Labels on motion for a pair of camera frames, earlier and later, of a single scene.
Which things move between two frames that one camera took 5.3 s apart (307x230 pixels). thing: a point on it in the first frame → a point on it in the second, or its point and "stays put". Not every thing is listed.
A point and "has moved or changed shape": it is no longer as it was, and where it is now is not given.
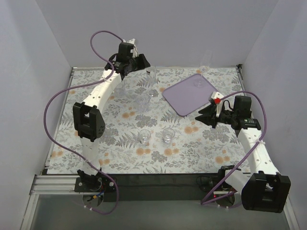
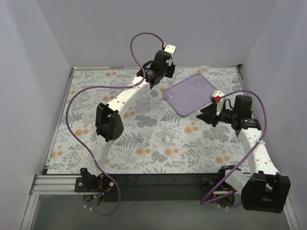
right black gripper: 214,117 stays put
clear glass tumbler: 223,130 stays put
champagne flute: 205,60 stays put
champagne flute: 151,73 has moved or changed shape
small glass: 168,133 stays put
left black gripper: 140,62 → 171,68
